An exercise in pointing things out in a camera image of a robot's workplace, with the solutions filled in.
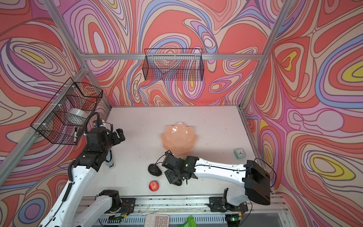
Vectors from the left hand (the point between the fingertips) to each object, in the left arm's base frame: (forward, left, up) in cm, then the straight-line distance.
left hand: (116, 131), depth 76 cm
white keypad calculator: (-38, -24, -22) cm, 50 cm away
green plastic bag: (-39, -40, -22) cm, 60 cm away
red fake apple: (-23, -20, -20) cm, 36 cm away
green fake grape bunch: (-19, -37, +7) cm, 42 cm away
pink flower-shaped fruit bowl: (+9, -34, -22) cm, 41 cm away
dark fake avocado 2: (-22, -34, -19) cm, 44 cm away
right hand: (-18, -33, -16) cm, 41 cm away
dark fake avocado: (-14, -20, -18) cm, 31 cm away
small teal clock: (-3, -74, -21) cm, 77 cm away
